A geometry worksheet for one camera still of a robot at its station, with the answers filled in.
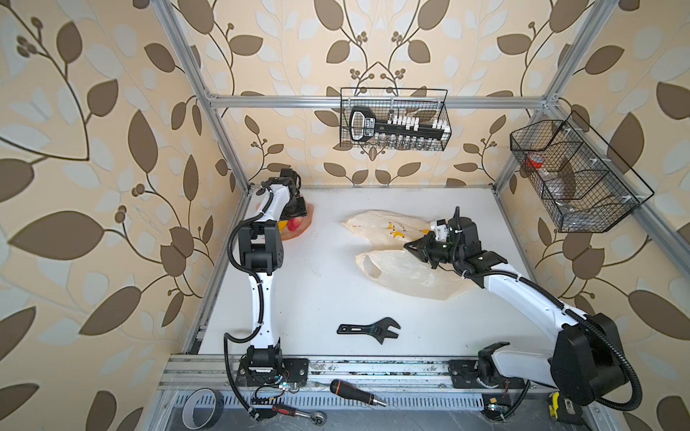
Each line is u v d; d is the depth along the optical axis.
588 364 0.40
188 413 0.69
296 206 0.95
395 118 0.82
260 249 0.64
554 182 0.70
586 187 0.73
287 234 1.04
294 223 1.04
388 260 0.77
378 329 0.82
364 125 0.85
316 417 0.67
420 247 0.72
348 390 0.70
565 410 0.67
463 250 0.64
